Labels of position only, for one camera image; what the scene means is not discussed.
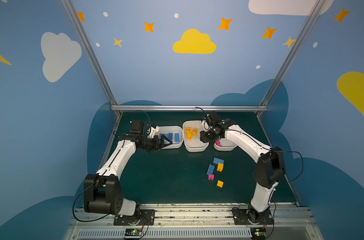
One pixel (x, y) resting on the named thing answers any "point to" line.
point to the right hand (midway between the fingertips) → (203, 136)
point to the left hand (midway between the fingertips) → (165, 144)
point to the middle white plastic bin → (191, 129)
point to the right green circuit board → (258, 232)
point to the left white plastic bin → (175, 129)
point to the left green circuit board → (133, 232)
